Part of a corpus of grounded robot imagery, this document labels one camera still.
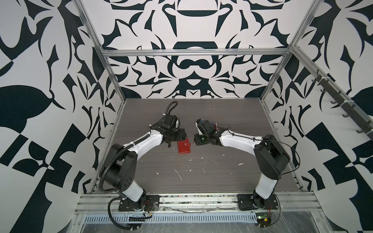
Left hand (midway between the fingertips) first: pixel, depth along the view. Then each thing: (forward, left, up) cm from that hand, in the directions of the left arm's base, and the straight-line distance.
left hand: (181, 133), depth 90 cm
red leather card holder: (-6, -2, -6) cm, 9 cm away
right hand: (-1, -9, -3) cm, 10 cm away
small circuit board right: (-44, -38, -9) cm, 60 cm away
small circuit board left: (-41, +23, -12) cm, 49 cm away
